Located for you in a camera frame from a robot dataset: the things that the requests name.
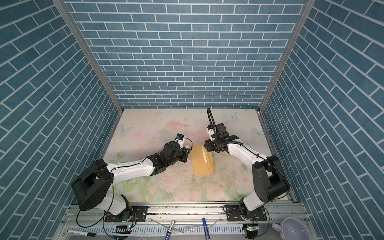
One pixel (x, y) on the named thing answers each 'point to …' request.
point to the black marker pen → (81, 233)
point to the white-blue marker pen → (172, 223)
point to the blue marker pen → (206, 233)
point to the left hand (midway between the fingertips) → (190, 150)
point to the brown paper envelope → (203, 159)
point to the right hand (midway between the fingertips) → (207, 142)
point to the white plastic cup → (292, 228)
